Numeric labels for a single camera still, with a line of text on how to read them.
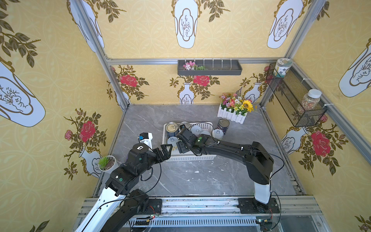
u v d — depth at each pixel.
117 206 0.46
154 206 0.74
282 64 0.84
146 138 0.62
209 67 0.91
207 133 0.97
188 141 0.65
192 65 0.88
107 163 0.79
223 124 0.97
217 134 0.97
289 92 0.90
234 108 0.99
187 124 0.95
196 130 0.98
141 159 0.51
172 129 0.93
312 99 0.65
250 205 0.73
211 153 0.59
